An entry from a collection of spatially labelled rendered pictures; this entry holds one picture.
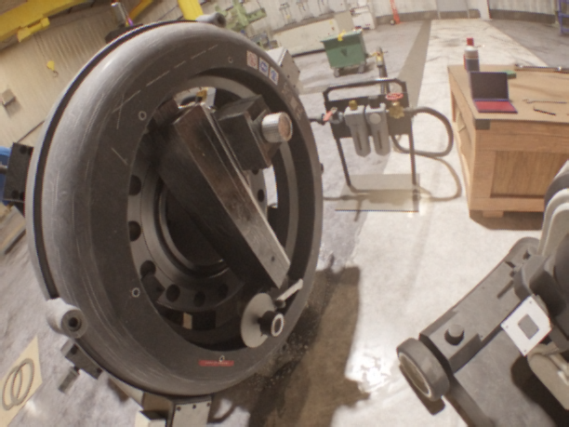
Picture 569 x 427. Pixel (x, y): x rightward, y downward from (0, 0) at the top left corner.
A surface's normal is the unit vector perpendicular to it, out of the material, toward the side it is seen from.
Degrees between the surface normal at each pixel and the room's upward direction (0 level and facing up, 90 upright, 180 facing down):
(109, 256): 90
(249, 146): 92
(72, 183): 74
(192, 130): 90
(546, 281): 90
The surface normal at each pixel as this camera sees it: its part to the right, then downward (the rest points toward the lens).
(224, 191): 0.87, 0.02
